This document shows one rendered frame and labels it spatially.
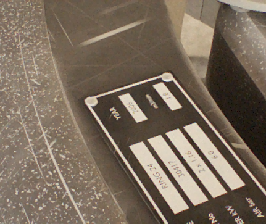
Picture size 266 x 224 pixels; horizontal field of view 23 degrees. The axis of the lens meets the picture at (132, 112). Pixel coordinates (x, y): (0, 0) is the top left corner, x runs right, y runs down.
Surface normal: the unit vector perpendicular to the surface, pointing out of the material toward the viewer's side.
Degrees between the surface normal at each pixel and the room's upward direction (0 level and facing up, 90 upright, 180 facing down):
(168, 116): 90
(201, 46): 0
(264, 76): 81
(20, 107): 87
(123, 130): 90
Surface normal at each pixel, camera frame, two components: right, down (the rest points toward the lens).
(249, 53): -0.62, -0.35
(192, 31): 0.12, 0.71
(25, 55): -0.11, -0.67
